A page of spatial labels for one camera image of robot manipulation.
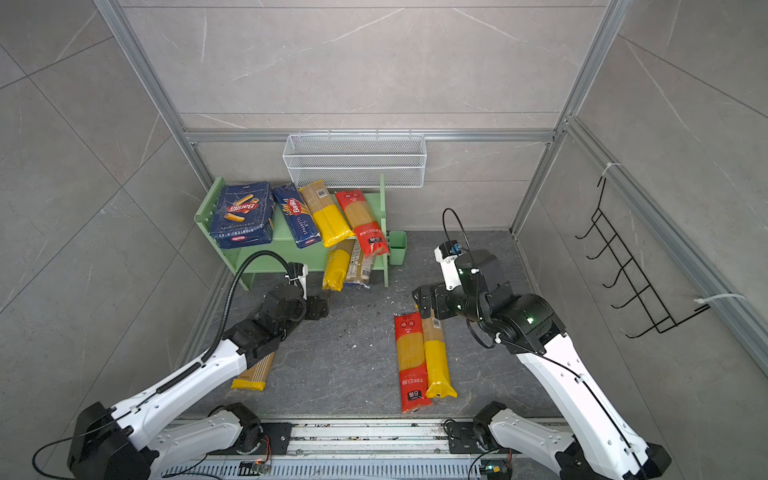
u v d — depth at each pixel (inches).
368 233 30.6
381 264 36.4
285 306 23.3
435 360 32.9
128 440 15.5
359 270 35.1
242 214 31.4
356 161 39.7
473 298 17.5
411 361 32.9
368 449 28.7
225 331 20.8
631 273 26.6
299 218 32.0
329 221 32.3
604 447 14.1
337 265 35.4
